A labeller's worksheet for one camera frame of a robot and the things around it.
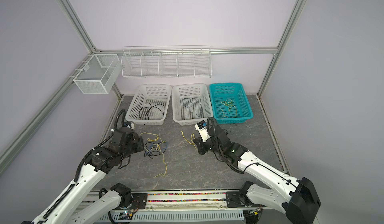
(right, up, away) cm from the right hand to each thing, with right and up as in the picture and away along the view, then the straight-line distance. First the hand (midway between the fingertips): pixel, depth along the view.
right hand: (194, 141), depth 76 cm
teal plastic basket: (+26, +21, +37) cm, 49 cm away
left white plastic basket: (-36, +20, +40) cm, 57 cm away
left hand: (-27, -1, -1) cm, 27 cm away
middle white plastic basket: (-4, +20, +39) cm, 44 cm away
